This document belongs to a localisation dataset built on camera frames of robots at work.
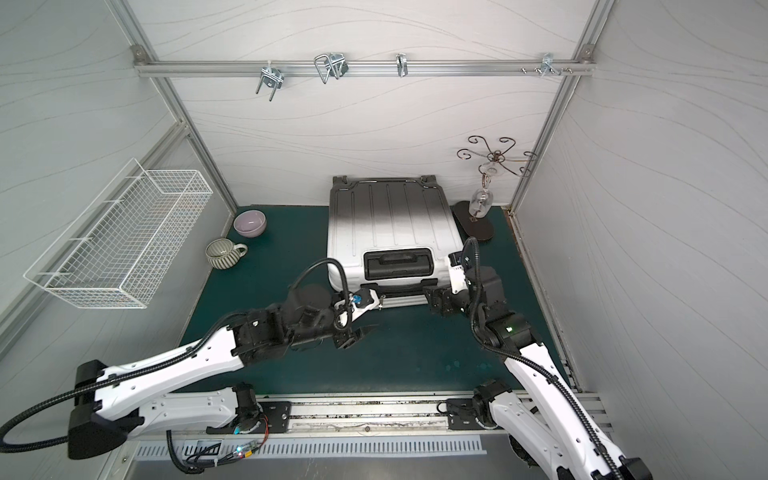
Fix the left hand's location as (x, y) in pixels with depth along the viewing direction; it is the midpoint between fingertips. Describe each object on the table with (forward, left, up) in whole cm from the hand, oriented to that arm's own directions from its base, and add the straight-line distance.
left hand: (371, 313), depth 67 cm
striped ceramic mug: (+31, +56, -20) cm, 67 cm away
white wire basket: (+9, +60, +9) cm, 61 cm away
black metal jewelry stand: (+47, -37, -22) cm, 64 cm away
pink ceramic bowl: (+45, +50, -19) cm, 70 cm away
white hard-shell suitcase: (+24, -5, -1) cm, 24 cm away
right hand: (+10, -17, -3) cm, 20 cm away
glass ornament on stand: (+41, -33, -1) cm, 52 cm away
